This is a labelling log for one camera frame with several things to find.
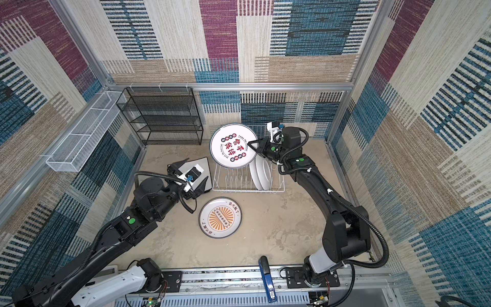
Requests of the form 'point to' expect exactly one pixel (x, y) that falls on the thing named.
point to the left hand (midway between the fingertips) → (194, 163)
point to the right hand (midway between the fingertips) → (247, 146)
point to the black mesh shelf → (163, 116)
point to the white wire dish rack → (239, 180)
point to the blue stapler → (263, 264)
